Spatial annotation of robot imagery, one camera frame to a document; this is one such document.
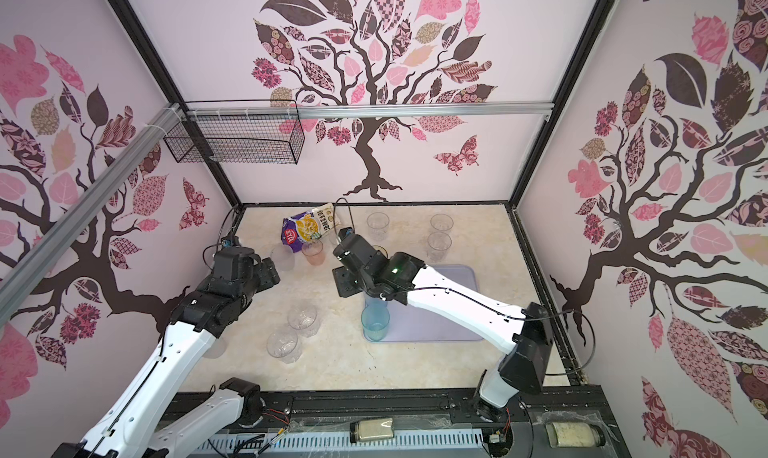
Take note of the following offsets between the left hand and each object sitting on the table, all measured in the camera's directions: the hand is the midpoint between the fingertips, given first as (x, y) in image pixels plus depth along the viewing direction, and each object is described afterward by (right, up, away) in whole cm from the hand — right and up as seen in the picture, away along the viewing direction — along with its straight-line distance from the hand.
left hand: (261, 272), depth 76 cm
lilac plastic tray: (+40, -17, +12) cm, 45 cm away
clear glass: (+54, +14, +37) cm, 66 cm away
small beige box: (+29, -36, -7) cm, 47 cm away
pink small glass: (+7, +3, +25) cm, 26 cm away
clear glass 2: (+51, +6, +30) cm, 59 cm away
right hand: (+22, +1, -3) cm, 22 cm away
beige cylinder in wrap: (+74, -36, -9) cm, 82 cm away
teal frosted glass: (+29, -16, +15) cm, 36 cm away
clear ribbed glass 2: (+3, -22, +8) cm, 24 cm away
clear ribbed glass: (+7, -16, +14) cm, 23 cm away
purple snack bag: (0, +12, +37) cm, 39 cm away
